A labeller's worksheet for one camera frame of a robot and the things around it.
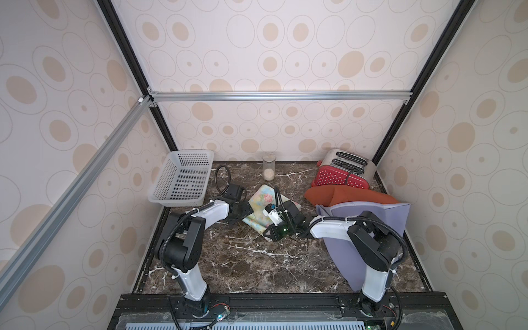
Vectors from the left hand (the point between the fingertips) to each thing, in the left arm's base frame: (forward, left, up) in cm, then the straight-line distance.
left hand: (252, 211), depth 95 cm
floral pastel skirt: (+10, -6, -1) cm, 12 cm away
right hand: (-9, -9, -1) cm, 13 cm away
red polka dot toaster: (+15, -41, +14) cm, 46 cm away
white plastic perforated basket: (+23, +40, -4) cm, 47 cm away
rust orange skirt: (+6, -36, +6) cm, 37 cm away
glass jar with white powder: (+22, -8, +8) cm, 25 cm away
